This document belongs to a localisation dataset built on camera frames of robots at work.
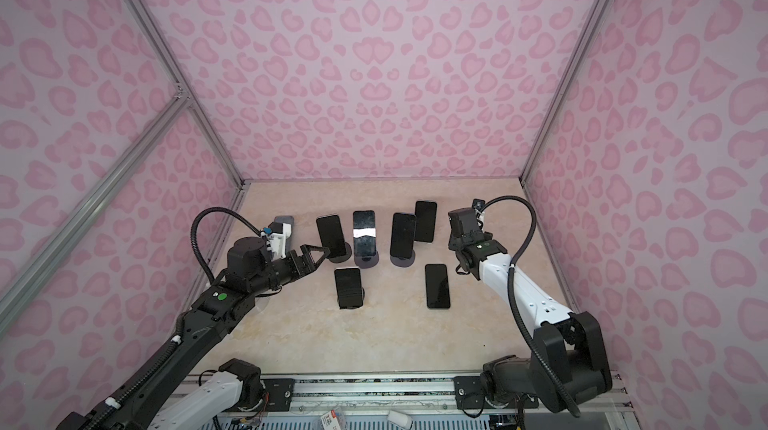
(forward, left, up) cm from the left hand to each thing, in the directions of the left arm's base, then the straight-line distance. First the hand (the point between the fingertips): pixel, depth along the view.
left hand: (322, 251), depth 75 cm
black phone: (+19, -28, -10) cm, 35 cm away
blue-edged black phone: (+12, -21, -11) cm, 26 cm away
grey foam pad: (+26, +21, -20) cm, 39 cm away
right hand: (+10, -39, -7) cm, 41 cm away
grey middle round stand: (+9, -9, -22) cm, 25 cm away
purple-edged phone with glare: (+14, -9, -13) cm, 21 cm away
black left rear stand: (+10, -2, -21) cm, 23 cm away
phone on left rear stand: (+11, +1, -9) cm, 15 cm away
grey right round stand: (+9, -18, -22) cm, 30 cm away
